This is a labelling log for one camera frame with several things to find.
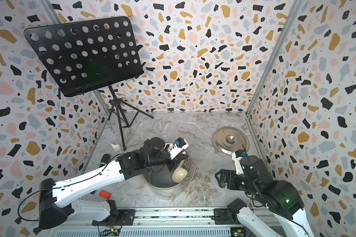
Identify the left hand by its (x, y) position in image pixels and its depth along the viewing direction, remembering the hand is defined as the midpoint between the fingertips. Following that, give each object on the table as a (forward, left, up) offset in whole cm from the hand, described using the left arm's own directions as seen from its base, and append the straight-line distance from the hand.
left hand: (187, 154), depth 67 cm
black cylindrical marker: (+11, +52, -25) cm, 58 cm away
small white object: (+20, +48, -26) cm, 58 cm away
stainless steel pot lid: (+25, -28, -26) cm, 46 cm away
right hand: (-10, -15, -2) cm, 18 cm away
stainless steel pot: (-1, +17, -31) cm, 35 cm away
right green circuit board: (-27, -24, -29) cm, 46 cm away
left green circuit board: (-26, +38, -29) cm, 55 cm away
